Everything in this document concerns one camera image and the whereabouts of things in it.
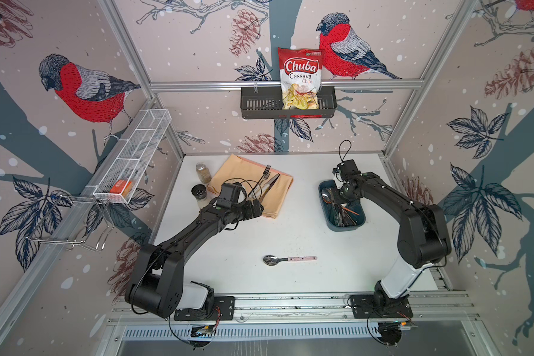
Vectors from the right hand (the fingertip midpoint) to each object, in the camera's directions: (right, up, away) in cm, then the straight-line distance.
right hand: (336, 195), depth 94 cm
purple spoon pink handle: (-29, -23, -13) cm, 39 cm away
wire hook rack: (-80, -2, -37) cm, 88 cm away
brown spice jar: (-61, +10, +9) cm, 63 cm away
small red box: (-75, +6, -28) cm, 80 cm away
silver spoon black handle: (-3, -1, +3) cm, 5 cm away
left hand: (-34, -3, -7) cm, 35 cm away
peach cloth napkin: (-42, +10, +20) cm, 47 cm away
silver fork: (-32, +8, +16) cm, 37 cm away
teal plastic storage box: (+5, -10, -2) cm, 12 cm away
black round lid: (-60, +2, -2) cm, 60 cm away
